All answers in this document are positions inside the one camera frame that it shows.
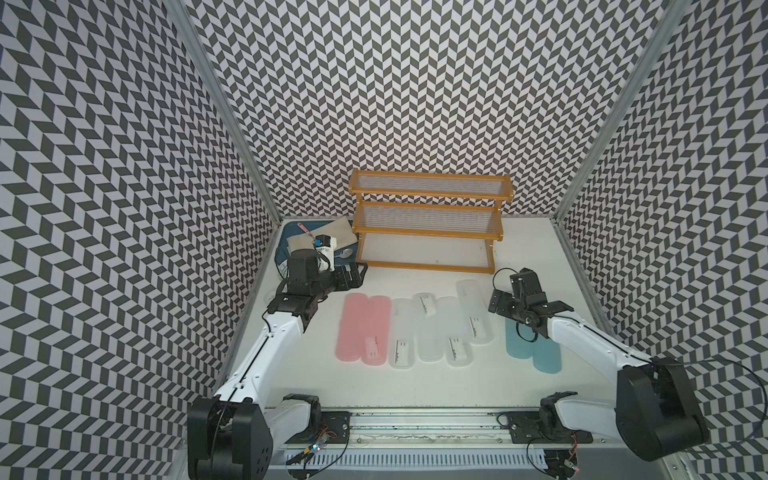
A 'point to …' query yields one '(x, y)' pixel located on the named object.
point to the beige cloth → (342, 230)
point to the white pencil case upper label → (429, 341)
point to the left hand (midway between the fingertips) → (354, 269)
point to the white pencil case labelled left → (402, 333)
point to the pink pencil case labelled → (377, 331)
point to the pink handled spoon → (305, 230)
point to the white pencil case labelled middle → (452, 335)
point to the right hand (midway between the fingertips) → (504, 308)
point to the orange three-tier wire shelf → (429, 221)
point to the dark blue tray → (345, 254)
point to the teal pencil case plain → (519, 338)
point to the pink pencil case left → (352, 328)
